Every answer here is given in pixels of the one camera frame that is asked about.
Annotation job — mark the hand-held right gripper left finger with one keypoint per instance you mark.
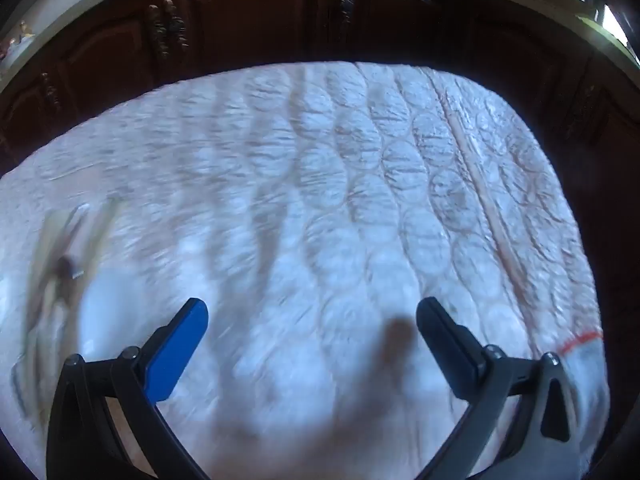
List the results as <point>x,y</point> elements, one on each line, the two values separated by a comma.
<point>175,355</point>

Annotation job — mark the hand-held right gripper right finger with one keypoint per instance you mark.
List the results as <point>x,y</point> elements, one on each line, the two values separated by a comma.
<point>445,345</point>

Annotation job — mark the metal spoon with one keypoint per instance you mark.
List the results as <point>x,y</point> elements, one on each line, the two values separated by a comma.
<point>65,266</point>

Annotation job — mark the chopsticks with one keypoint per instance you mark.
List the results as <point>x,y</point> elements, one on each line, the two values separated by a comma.
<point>50,240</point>

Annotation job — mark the white quilted tablecloth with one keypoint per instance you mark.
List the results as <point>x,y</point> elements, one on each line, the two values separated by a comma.
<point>300,210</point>

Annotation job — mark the dark wooden base cabinets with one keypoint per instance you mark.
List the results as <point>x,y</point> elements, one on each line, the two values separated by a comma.
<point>250,15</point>

